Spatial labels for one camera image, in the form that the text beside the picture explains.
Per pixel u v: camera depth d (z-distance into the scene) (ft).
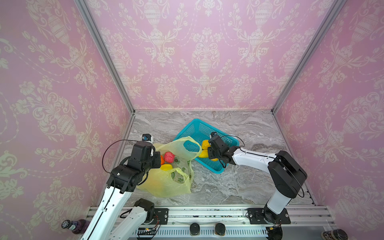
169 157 2.93
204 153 2.94
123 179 1.45
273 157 1.64
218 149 2.29
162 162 2.96
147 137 2.01
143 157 1.67
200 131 3.47
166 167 2.88
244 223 2.39
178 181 2.80
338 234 2.01
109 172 1.52
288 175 1.52
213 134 2.72
